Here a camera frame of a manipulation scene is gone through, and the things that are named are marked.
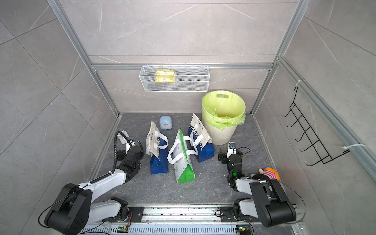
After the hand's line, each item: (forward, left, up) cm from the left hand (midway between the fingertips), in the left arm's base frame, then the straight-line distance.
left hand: (129, 146), depth 87 cm
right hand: (-1, -62, -4) cm, 62 cm away
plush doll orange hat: (-17, -82, -6) cm, 84 cm away
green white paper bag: (-13, -31, +11) cm, 35 cm away
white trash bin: (+5, -53, +1) cm, 54 cm away
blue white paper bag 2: (-2, -43, +8) cm, 44 cm away
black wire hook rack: (-21, -91, +22) cm, 96 cm away
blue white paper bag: (-6, -19, +9) cm, 22 cm away
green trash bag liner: (+25, -61, +6) cm, 66 cm away
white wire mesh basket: (+43, -37, +18) cm, 59 cm away
